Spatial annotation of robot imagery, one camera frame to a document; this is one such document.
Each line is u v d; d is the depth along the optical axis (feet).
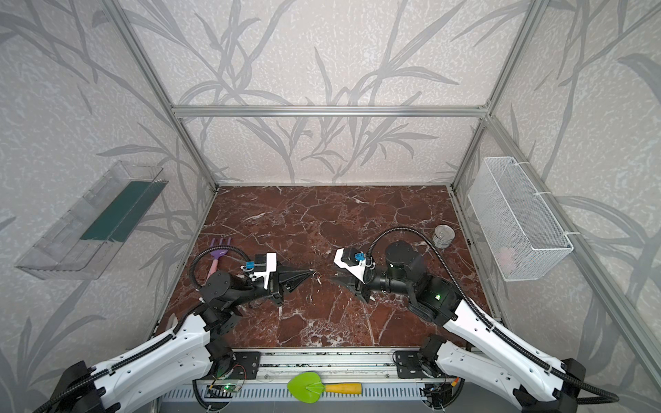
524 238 1.99
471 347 1.52
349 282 1.80
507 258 2.38
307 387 2.26
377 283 1.75
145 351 1.53
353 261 1.65
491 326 1.42
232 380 2.37
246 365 2.42
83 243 2.10
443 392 2.33
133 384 1.48
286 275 1.91
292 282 1.99
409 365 2.42
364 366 2.46
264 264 1.72
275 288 1.85
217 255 3.17
